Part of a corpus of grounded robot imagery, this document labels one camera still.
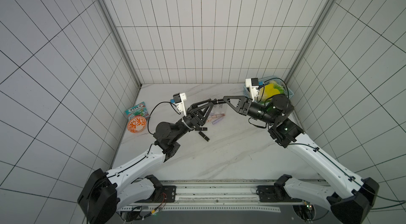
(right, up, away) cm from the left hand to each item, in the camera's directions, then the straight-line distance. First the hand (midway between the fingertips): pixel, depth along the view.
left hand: (212, 105), depth 59 cm
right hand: (+2, +1, -2) cm, 3 cm away
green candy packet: (-47, -6, +43) cm, 64 cm away
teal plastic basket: (+43, +15, +54) cm, 71 cm away
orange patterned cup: (-45, -14, +36) cm, 59 cm away
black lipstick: (-5, -17, +35) cm, 39 cm away
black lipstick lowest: (-3, -20, +32) cm, 38 cm away
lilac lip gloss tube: (+5, -12, +39) cm, 41 cm away
